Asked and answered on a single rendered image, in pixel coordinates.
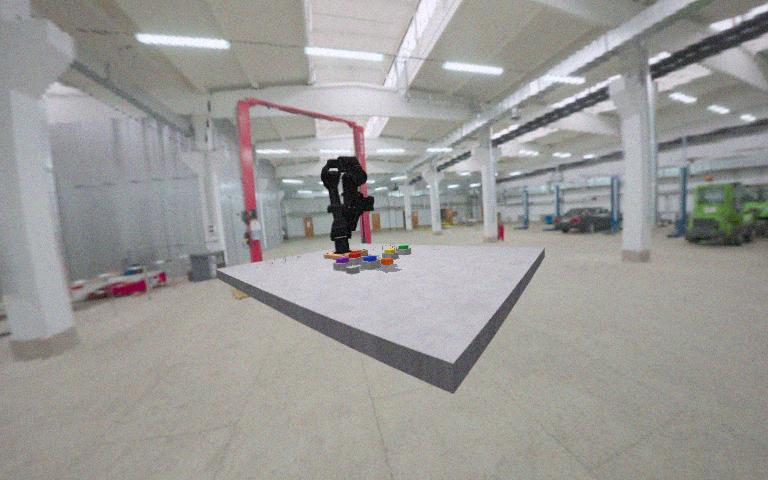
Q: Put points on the blue button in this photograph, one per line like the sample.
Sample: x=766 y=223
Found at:
x=370 y=262

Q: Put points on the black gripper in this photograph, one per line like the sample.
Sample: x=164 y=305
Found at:
x=350 y=214

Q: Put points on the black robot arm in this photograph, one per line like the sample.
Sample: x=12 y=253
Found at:
x=353 y=177

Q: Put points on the yellow button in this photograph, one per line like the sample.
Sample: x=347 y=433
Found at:
x=390 y=253

